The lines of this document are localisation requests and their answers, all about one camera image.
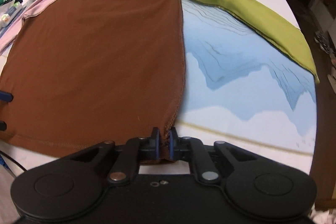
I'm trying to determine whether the blue printed table mat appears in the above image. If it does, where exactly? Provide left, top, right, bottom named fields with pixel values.
left=178, top=0, right=317, bottom=154

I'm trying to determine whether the tissue pack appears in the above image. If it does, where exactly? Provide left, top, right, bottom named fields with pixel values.
left=0, top=2, right=26, bottom=29

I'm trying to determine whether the brown pink green shirt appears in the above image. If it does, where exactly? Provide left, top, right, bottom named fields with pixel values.
left=1, top=0, right=318, bottom=157

